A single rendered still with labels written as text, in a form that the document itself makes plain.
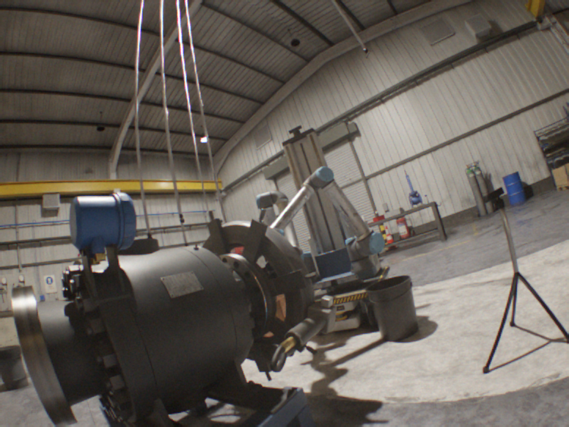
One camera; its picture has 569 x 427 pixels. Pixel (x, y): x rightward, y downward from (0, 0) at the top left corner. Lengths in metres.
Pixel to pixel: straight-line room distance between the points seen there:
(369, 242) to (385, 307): 0.47
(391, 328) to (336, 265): 0.81
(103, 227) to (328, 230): 1.92
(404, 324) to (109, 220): 1.61
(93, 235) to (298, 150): 2.08
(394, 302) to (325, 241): 0.97
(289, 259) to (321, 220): 1.27
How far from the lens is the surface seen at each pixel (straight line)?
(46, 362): 0.76
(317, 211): 2.36
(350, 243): 2.03
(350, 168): 10.08
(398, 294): 1.66
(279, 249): 1.13
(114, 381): 0.76
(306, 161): 2.45
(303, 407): 1.04
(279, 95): 12.58
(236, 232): 1.28
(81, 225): 0.72
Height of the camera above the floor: 0.74
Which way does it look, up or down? 9 degrees up
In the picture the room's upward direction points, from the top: 16 degrees counter-clockwise
